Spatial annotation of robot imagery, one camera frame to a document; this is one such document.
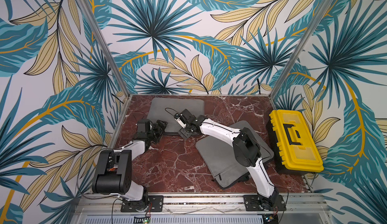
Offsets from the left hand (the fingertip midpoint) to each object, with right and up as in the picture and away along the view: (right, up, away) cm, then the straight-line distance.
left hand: (166, 127), depth 92 cm
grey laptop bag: (+31, -15, -7) cm, 35 cm away
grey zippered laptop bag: (+2, +11, -14) cm, 18 cm away
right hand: (+12, 0, +3) cm, 13 cm away
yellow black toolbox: (+68, -7, -15) cm, 70 cm away
